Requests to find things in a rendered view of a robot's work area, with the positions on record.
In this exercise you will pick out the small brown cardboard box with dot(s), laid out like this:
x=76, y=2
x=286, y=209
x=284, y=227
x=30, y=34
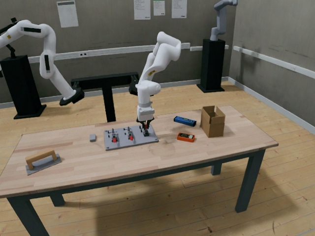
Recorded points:
x=212, y=122

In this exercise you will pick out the blue spirit level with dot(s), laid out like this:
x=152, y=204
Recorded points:
x=185, y=121

